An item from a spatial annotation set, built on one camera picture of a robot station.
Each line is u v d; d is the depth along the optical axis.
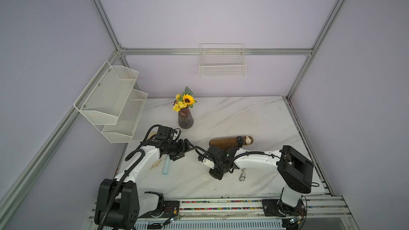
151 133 0.68
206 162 0.77
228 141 0.88
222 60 0.93
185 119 0.96
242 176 0.84
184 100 0.87
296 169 0.45
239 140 0.88
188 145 0.76
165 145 0.71
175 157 0.75
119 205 0.40
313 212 0.74
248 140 0.88
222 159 0.65
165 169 0.85
